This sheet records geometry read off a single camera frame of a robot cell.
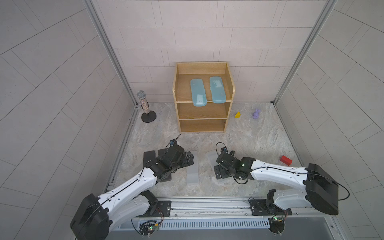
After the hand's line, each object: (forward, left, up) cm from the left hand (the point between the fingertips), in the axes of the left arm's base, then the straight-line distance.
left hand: (190, 157), depth 81 cm
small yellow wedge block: (+35, -34, -4) cm, 49 cm away
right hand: (-6, -17, -5) cm, 19 cm away
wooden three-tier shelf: (+20, -12, +10) cm, 25 cm away
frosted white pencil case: (-8, -1, -6) cm, 10 cm away
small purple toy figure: (+34, -45, -1) cm, 57 cm away
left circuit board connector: (-31, +18, -6) cm, 36 cm away
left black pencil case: (+2, +24, -5) cm, 25 cm away
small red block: (+1, -56, -5) cm, 56 cm away
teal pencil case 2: (+26, -4, +25) cm, 36 cm away
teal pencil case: (+28, -15, +25) cm, 40 cm away
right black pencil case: (-16, +8, +16) cm, 24 cm away
